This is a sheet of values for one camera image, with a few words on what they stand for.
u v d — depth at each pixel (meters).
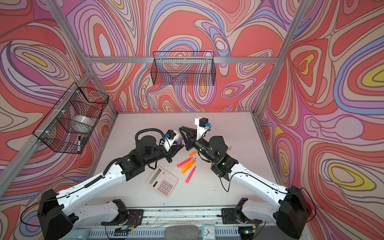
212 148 0.51
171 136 0.58
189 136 0.60
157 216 0.75
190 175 0.86
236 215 0.65
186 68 0.96
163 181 0.84
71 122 0.69
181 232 0.67
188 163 0.91
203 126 0.57
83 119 0.73
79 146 0.72
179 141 0.67
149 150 0.55
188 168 0.89
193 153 0.96
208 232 0.68
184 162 0.93
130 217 0.73
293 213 0.39
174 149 0.64
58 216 0.38
